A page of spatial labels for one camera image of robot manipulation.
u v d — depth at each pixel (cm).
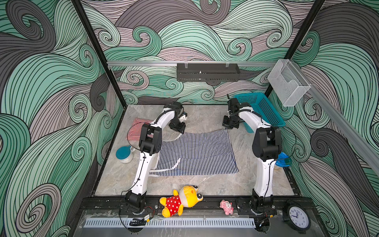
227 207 70
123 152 84
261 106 117
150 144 64
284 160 81
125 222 70
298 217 68
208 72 98
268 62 95
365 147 51
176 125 92
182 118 97
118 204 73
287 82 80
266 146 56
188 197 69
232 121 84
